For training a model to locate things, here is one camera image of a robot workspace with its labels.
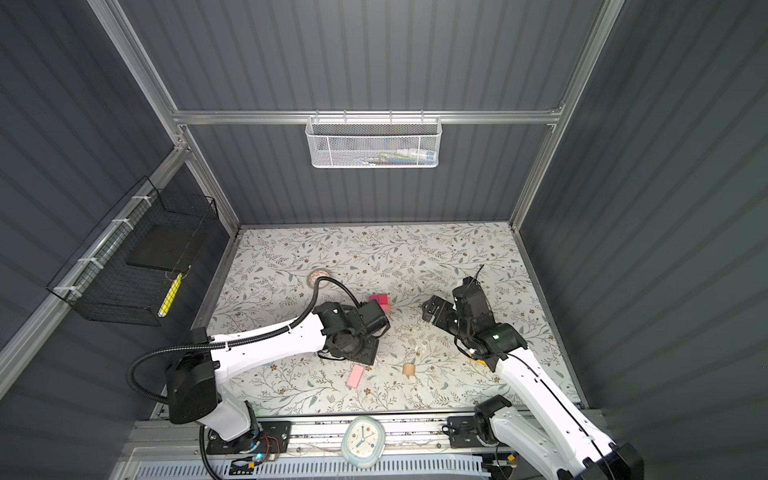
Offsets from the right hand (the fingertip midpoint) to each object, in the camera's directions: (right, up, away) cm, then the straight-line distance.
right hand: (438, 312), depth 79 cm
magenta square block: (-15, +1, +17) cm, 23 cm away
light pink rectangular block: (-23, -19, +4) cm, 30 cm away
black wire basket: (-77, +12, -7) cm, 78 cm away
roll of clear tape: (-39, +9, +26) cm, 48 cm away
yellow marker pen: (-64, +6, -11) cm, 65 cm away
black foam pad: (-72, +18, -2) cm, 74 cm away
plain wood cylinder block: (-8, -17, +5) cm, 20 cm away
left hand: (-19, -11, 0) cm, 22 cm away
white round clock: (-19, -29, -8) cm, 36 cm away
